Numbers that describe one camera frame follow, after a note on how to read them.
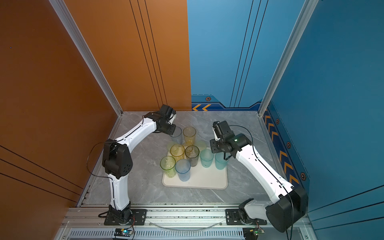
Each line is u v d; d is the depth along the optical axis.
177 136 0.89
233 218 0.73
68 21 0.74
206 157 0.89
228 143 0.52
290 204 0.38
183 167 0.85
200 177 0.87
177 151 0.92
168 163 0.89
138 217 0.74
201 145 0.95
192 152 0.90
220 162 0.85
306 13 0.71
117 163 0.52
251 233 0.70
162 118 0.73
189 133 0.90
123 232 0.71
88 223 0.73
